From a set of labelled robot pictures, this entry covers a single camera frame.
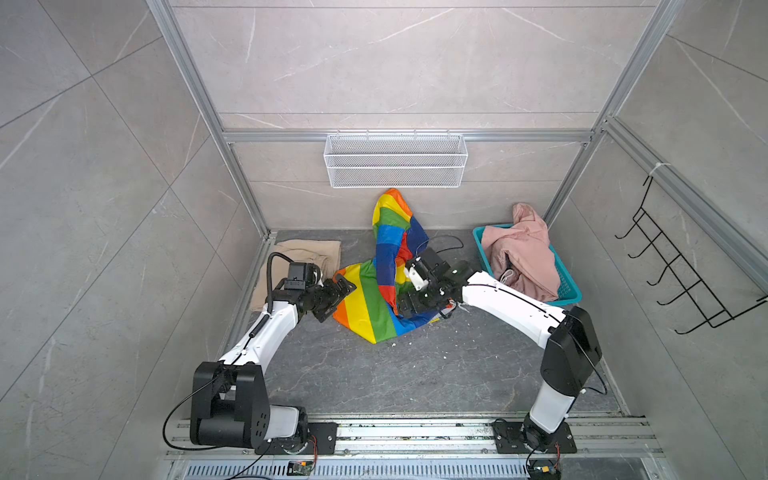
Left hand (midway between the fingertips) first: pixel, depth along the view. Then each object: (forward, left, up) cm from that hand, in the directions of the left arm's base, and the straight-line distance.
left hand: (347, 289), depth 86 cm
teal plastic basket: (0, -69, -5) cm, 69 cm away
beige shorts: (+24, +11, -12) cm, 29 cm away
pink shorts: (+10, -55, +2) cm, 56 cm away
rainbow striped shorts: (-1, -7, -12) cm, 14 cm away
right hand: (-4, -19, -1) cm, 19 cm away
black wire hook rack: (-20, -79, +19) cm, 84 cm away
